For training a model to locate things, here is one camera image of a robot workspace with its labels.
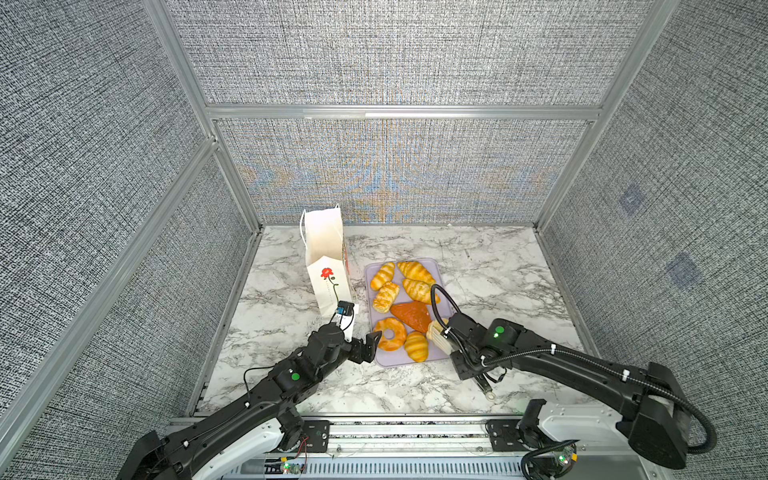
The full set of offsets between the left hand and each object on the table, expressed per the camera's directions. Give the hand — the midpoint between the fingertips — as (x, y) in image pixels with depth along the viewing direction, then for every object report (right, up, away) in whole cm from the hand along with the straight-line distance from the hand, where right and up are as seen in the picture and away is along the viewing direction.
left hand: (368, 330), depth 78 cm
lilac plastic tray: (+12, +5, +19) cm, 23 cm away
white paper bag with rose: (-14, +27, +11) cm, 33 cm away
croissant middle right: (+16, +8, +17) cm, 25 cm away
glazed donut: (+9, -3, +10) cm, 14 cm away
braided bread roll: (+5, +6, +16) cm, 18 cm away
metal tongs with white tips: (+26, -9, -9) cm, 29 cm away
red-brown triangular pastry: (+14, +2, +12) cm, 18 cm away
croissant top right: (+14, +15, +22) cm, 30 cm away
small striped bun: (+13, -6, +7) cm, 17 cm away
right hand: (+24, -9, 0) cm, 26 cm away
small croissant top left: (+4, +13, +22) cm, 26 cm away
